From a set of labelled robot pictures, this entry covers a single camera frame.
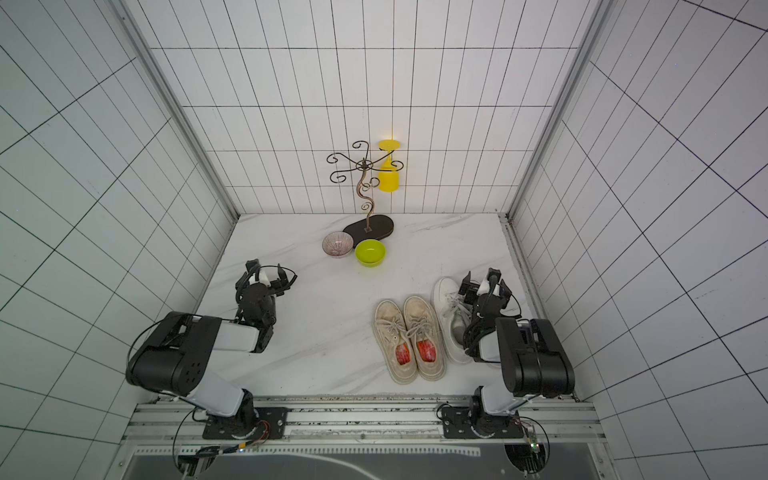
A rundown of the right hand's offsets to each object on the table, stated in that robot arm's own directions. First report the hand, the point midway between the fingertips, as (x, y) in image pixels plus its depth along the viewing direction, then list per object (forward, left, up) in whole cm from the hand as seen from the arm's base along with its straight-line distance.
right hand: (488, 273), depth 90 cm
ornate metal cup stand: (+23, +43, -8) cm, 49 cm away
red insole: (-24, +25, -7) cm, 35 cm away
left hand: (-3, +70, 0) cm, 70 cm away
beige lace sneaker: (-19, +29, -3) cm, 35 cm away
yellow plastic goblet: (+32, +33, +13) cm, 47 cm away
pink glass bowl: (+15, +51, -7) cm, 54 cm away
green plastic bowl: (+12, +39, -8) cm, 41 cm away
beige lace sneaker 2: (-19, +20, -1) cm, 27 cm away
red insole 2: (-22, +19, -6) cm, 30 cm away
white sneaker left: (-14, +12, 0) cm, 18 cm away
